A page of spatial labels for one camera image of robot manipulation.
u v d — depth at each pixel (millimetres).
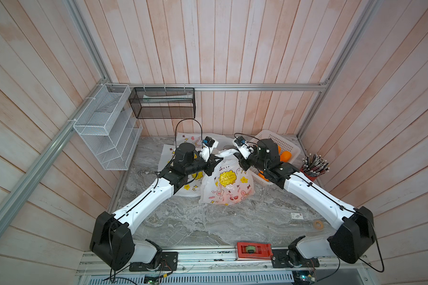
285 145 1060
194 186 953
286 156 1017
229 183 817
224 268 730
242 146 655
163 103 1030
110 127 715
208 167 665
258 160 648
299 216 845
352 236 397
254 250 715
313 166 859
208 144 633
